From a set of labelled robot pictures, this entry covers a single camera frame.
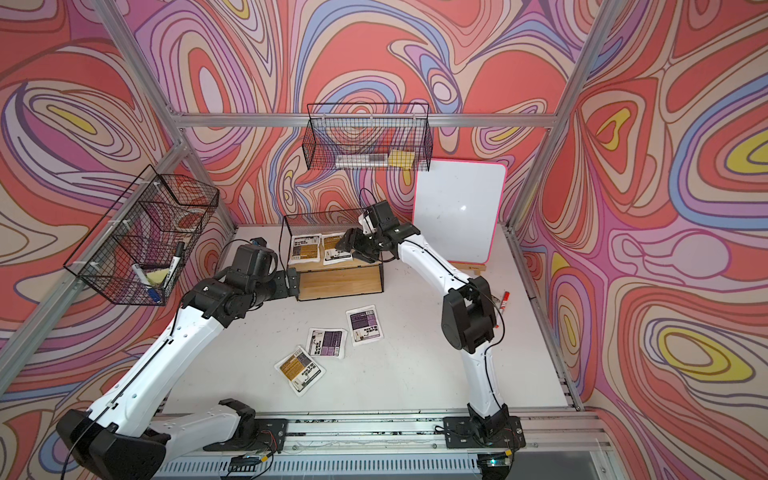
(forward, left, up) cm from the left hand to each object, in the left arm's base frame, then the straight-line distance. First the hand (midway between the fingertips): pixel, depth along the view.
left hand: (285, 280), depth 76 cm
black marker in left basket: (+2, +22, +11) cm, 25 cm away
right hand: (+12, -14, -4) cm, 19 cm away
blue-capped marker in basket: (-5, +30, +4) cm, 31 cm away
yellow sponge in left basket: (-2, +29, +4) cm, 30 cm away
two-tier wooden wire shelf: (+14, -14, -18) cm, 27 cm away
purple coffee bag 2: (-7, -8, -22) cm, 25 cm away
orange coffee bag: (-16, -2, -22) cm, 27 cm away
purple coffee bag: (-2, -20, -22) cm, 29 cm away
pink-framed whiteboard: (+28, -49, 0) cm, 57 cm away
